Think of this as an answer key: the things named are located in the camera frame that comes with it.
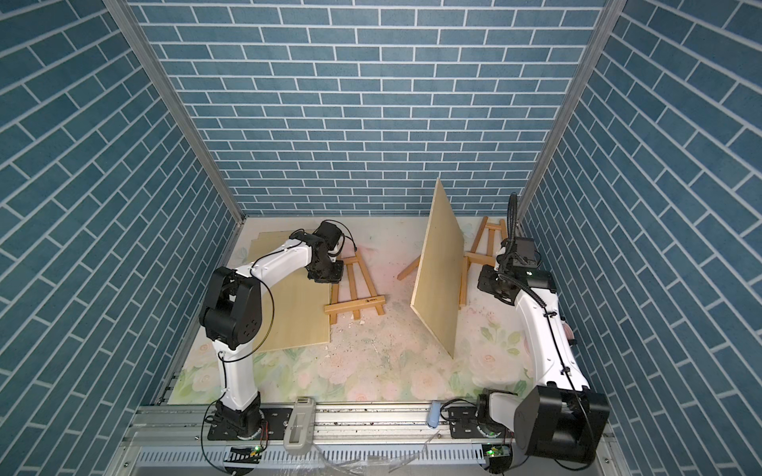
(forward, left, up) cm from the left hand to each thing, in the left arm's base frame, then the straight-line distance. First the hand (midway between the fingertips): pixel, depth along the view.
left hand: (342, 280), depth 96 cm
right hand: (-8, -43, +13) cm, 46 cm away
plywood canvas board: (-9, +14, -3) cm, 17 cm away
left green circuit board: (-46, +20, -9) cm, 51 cm away
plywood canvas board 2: (-11, -28, +11) cm, 33 cm away
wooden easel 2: (+11, -45, -1) cm, 47 cm away
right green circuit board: (-45, -43, -7) cm, 63 cm away
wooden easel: (-8, -5, -1) cm, 10 cm away
